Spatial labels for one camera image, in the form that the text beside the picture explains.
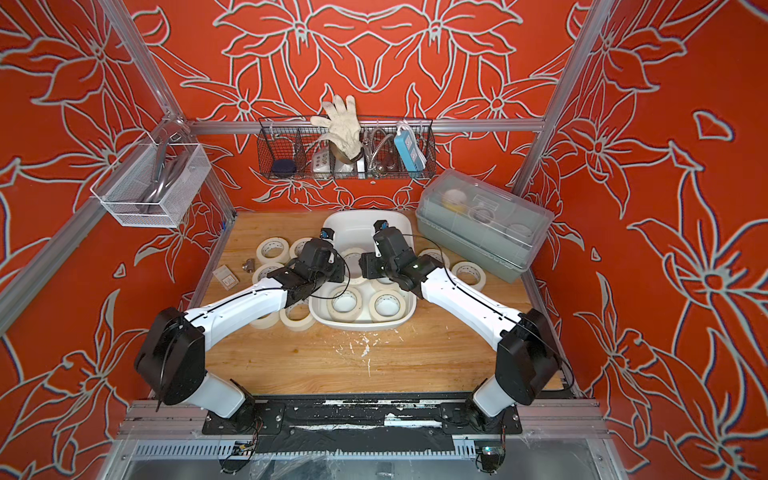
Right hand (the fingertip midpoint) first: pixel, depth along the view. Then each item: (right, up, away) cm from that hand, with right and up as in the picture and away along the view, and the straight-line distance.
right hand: (361, 259), depth 80 cm
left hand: (-6, 0, +7) cm, 9 cm away
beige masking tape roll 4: (-20, -20, +7) cm, 29 cm away
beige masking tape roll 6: (-6, -18, +7) cm, 20 cm away
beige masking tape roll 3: (-35, -5, +18) cm, 40 cm away
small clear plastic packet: (-48, -7, +19) cm, 52 cm away
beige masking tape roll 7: (+5, -18, +7) cm, 20 cm away
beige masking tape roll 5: (-2, -2, -2) cm, 3 cm away
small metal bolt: (-41, -4, +22) cm, 47 cm away
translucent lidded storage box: (+37, +10, +8) cm, 39 cm away
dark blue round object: (-28, +31, +19) cm, 46 cm away
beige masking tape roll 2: (-25, +3, +26) cm, 36 cm away
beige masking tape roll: (-31, -2, +22) cm, 38 cm away
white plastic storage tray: (-4, +9, +25) cm, 27 cm away
